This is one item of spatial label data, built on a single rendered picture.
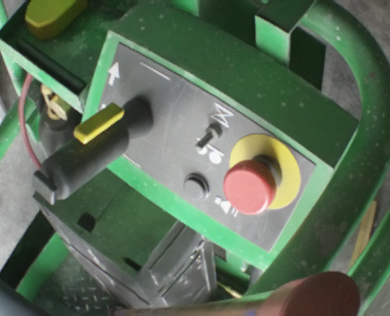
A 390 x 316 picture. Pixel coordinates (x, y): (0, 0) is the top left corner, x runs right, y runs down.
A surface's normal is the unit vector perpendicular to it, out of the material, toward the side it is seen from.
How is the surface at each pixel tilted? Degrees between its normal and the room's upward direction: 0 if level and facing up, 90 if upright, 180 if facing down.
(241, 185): 58
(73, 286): 0
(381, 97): 9
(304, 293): 16
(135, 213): 0
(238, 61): 0
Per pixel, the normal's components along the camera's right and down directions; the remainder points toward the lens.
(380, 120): -0.19, -0.45
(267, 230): -0.53, 0.41
